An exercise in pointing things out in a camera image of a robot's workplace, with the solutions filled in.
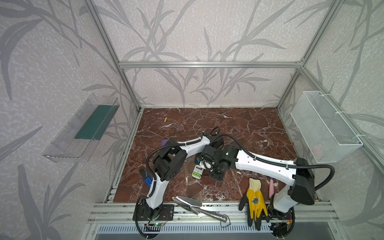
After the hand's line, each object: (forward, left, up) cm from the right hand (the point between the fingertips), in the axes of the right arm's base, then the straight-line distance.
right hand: (213, 167), depth 77 cm
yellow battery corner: (+41, +34, -12) cm, 54 cm away
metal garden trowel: (-15, +12, -12) cm, 23 cm away
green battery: (0, +9, -10) cm, 13 cm away
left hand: (+10, +3, -11) cm, 15 cm away
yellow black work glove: (-14, -21, -8) cm, 27 cm away
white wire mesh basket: (+5, -48, +22) cm, 53 cm away
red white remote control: (+1, +8, -10) cm, 13 cm away
